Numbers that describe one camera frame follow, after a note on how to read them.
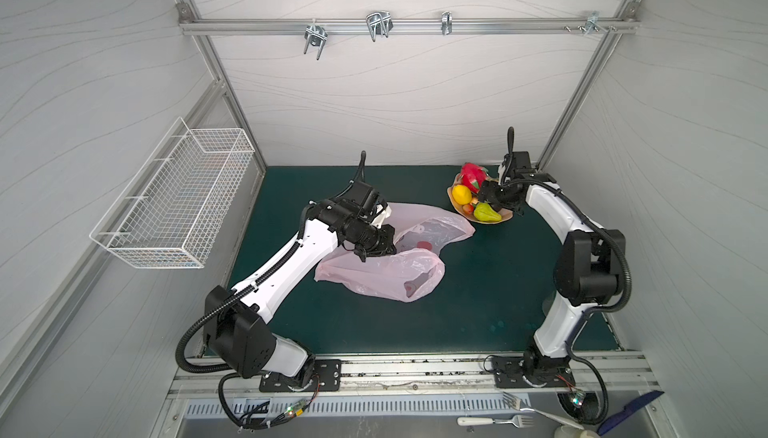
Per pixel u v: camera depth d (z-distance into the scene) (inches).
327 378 29.0
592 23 30.1
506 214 38.1
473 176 40.9
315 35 31.0
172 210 27.0
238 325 15.6
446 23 30.8
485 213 38.8
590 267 19.6
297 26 30.9
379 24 30.2
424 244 38.5
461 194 40.2
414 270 27.6
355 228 22.2
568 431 26.2
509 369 29.1
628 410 27.1
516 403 27.2
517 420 26.8
